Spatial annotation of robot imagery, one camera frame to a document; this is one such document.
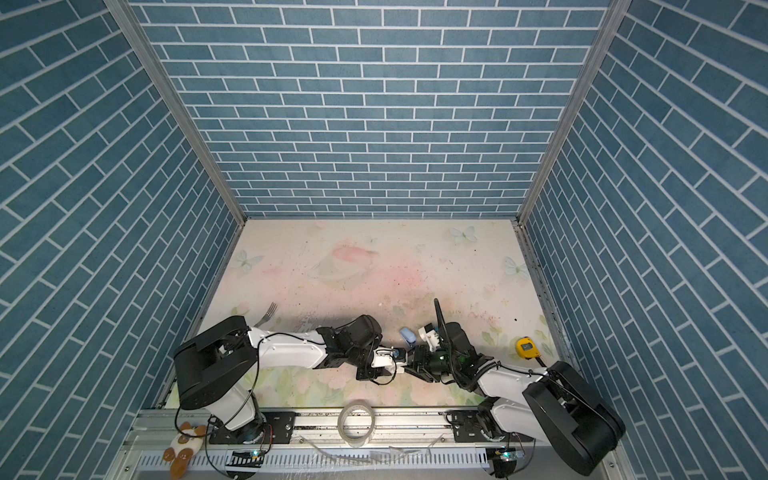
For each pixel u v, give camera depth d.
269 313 0.94
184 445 0.69
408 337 0.87
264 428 0.72
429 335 0.82
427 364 0.75
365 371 0.75
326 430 0.75
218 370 0.45
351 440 0.69
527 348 0.86
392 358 0.72
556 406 0.45
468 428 0.74
